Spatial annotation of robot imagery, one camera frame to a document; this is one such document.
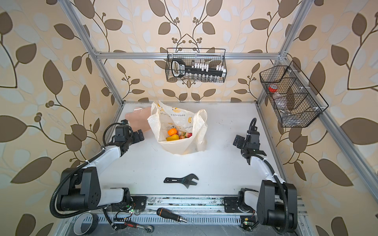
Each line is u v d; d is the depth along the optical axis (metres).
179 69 0.85
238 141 0.82
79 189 0.42
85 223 0.70
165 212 0.71
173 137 0.91
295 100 0.75
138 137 0.83
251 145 0.67
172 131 0.93
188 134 0.96
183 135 0.97
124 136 0.70
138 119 1.12
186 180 0.82
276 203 0.41
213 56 0.91
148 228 0.67
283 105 0.79
